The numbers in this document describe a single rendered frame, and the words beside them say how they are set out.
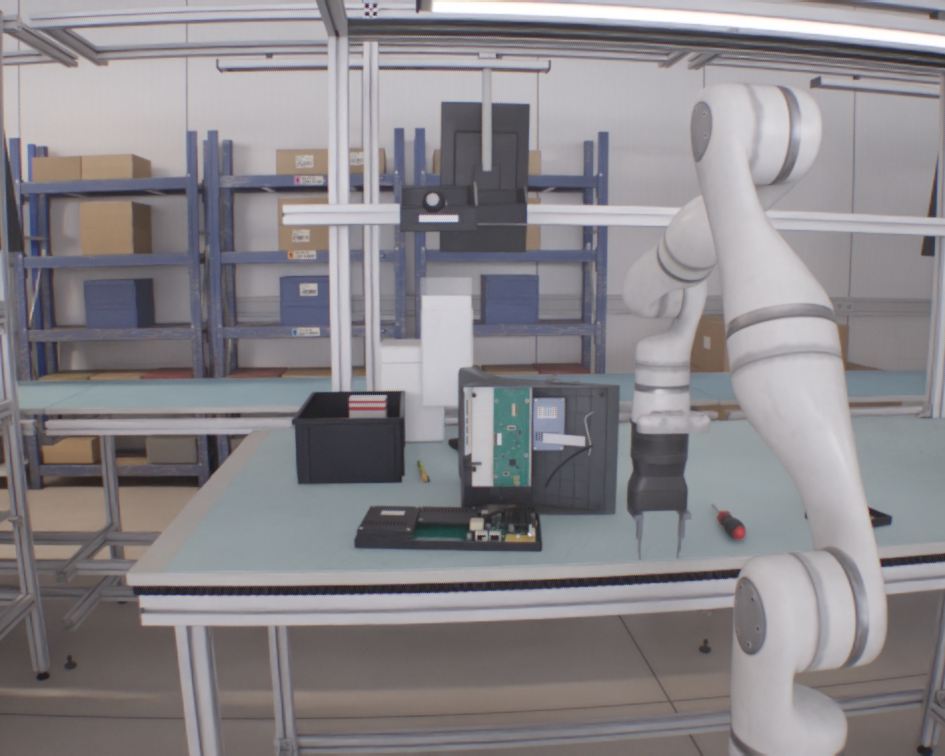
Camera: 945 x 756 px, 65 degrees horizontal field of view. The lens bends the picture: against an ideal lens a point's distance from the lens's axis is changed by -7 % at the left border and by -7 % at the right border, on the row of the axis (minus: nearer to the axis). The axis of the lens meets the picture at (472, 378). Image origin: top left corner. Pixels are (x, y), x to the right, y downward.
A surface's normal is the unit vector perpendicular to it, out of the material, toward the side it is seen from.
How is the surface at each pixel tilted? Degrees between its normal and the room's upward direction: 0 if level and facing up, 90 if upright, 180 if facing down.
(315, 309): 90
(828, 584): 43
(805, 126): 89
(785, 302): 63
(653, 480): 87
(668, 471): 99
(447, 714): 0
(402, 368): 90
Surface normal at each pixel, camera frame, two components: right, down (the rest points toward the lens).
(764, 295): -0.58, -0.22
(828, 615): 0.07, -0.18
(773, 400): -0.67, 0.22
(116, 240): 0.08, 0.15
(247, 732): 0.00, -0.99
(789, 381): -0.41, -0.06
